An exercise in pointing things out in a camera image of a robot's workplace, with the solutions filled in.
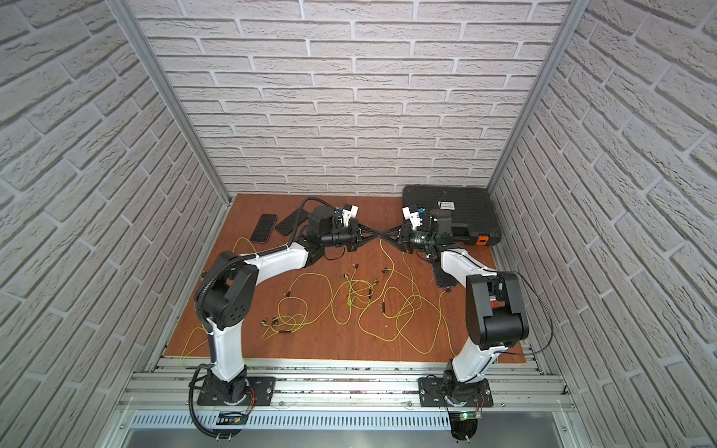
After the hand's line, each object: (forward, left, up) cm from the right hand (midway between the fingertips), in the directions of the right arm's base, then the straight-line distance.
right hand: (385, 236), depth 85 cm
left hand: (-1, 0, +3) cm, 3 cm away
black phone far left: (+21, +47, -18) cm, 55 cm away
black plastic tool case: (+18, -39, -16) cm, 46 cm away
